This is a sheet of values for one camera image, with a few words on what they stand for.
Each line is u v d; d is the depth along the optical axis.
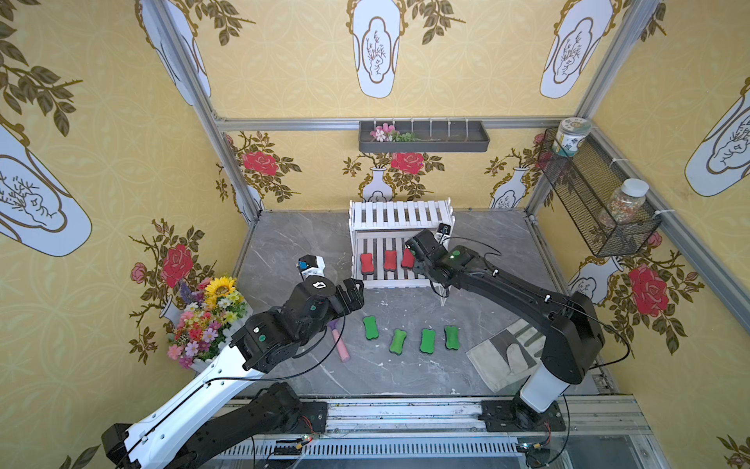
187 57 0.78
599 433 0.72
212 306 0.76
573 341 0.44
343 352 0.84
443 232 0.75
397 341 0.86
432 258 0.64
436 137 0.91
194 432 0.43
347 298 0.60
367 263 0.90
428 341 0.86
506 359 0.83
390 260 0.89
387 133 0.88
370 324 0.90
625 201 0.65
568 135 0.85
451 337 0.87
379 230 0.80
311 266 0.60
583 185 0.90
